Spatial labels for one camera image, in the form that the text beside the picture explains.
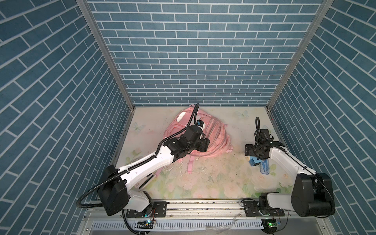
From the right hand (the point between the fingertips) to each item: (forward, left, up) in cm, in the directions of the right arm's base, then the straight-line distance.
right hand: (251, 149), depth 89 cm
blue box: (-7, -1, -2) cm, 7 cm away
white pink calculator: (-25, +63, -3) cm, 68 cm away
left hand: (-4, +28, +14) cm, 32 cm away
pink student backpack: (+9, +23, +7) cm, 25 cm away
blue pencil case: (-7, -9, -6) cm, 13 cm away
